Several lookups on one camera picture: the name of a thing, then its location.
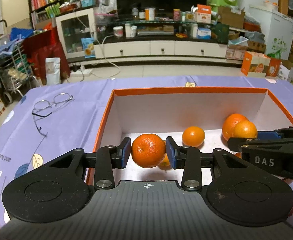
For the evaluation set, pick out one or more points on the white jar pink label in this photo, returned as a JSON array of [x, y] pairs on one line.
[[118, 31]]

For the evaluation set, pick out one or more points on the white pouch bag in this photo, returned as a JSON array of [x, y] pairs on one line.
[[53, 71]]

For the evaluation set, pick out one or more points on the standing air conditioner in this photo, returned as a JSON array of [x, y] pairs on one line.
[[15, 2]]

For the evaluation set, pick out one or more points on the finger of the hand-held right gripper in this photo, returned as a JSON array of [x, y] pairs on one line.
[[236, 143], [267, 135]]

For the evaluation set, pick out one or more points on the brown cardboard box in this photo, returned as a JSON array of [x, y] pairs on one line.
[[231, 17]]

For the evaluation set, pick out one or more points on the white television stand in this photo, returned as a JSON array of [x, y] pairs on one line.
[[161, 48]]

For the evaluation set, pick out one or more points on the orange paper bag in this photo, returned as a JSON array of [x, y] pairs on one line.
[[274, 67]]

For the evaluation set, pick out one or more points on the blue white tissue box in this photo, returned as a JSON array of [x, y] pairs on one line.
[[204, 33]]

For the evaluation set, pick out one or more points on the small mandarin orange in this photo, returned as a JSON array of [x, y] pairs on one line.
[[164, 164], [193, 136], [148, 150], [245, 130]]

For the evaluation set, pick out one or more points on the white power strip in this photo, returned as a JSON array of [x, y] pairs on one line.
[[81, 72]]

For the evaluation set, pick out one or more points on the blue snack bag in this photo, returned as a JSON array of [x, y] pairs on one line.
[[87, 47]]

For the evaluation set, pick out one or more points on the white glass-door cabinet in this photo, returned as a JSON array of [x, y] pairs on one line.
[[74, 32]]

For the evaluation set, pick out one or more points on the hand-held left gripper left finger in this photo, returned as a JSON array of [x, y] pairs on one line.
[[126, 152]]

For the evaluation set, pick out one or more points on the red gift bag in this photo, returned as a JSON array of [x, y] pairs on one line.
[[49, 47]]

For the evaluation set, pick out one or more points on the clear plastic bin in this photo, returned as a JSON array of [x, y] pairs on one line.
[[237, 46]]

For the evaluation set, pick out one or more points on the white box green print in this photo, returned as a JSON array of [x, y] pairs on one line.
[[289, 73]]

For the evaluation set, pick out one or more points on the dark bookcase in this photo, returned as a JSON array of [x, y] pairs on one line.
[[41, 0]]

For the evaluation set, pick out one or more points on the orange fruit carton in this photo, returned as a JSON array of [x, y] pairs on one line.
[[255, 66]]

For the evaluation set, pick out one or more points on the orange cardboard box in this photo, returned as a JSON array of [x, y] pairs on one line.
[[186, 110]]

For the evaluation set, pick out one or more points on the orange white carton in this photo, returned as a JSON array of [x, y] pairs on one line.
[[203, 13]]

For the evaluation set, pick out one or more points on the large orange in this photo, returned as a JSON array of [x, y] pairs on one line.
[[230, 123]]

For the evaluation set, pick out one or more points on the dark green bag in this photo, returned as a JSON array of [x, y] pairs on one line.
[[220, 32]]

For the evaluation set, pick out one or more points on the purple floral tablecloth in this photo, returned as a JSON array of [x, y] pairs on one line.
[[81, 100]]

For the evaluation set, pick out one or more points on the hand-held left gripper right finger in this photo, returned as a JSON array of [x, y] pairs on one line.
[[171, 152]]

